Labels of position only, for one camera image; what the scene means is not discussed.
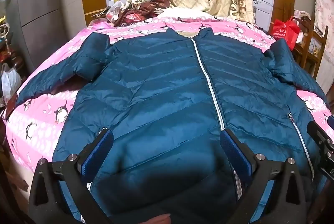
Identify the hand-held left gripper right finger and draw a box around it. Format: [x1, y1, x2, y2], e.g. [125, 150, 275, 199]
[220, 128, 309, 224]

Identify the clear plastic bag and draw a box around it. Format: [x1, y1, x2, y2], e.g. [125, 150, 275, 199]
[106, 0, 126, 24]

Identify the grey refrigerator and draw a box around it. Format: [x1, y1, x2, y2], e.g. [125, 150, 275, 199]
[5, 0, 89, 73]

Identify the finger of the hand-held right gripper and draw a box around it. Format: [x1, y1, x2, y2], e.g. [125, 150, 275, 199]
[307, 116, 334, 181]

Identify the red shopping bag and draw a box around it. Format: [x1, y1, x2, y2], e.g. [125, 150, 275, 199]
[271, 16, 302, 49]

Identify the wooden shelf rack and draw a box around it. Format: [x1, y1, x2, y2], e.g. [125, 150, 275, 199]
[294, 11, 329, 79]

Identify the white plastic bag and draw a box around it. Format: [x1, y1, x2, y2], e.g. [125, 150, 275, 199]
[1, 62, 23, 105]

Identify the teal quilted down jacket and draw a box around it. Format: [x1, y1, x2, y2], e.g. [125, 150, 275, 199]
[16, 27, 330, 224]

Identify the person's left hand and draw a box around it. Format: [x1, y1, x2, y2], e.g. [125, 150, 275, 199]
[146, 214, 173, 224]

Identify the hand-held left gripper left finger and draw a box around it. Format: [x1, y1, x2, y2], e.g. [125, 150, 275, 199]
[27, 128, 115, 224]

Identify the pink penguin print blanket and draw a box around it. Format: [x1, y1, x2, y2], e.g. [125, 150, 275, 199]
[3, 14, 334, 188]

